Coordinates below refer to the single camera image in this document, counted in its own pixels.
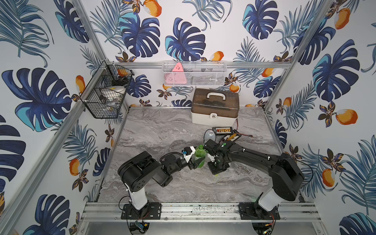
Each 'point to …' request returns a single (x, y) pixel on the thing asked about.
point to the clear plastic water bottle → (209, 134)
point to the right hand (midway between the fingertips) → (214, 170)
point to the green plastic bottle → (200, 152)
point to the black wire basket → (104, 97)
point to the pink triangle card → (177, 76)
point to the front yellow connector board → (232, 137)
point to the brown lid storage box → (215, 107)
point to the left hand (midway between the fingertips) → (201, 151)
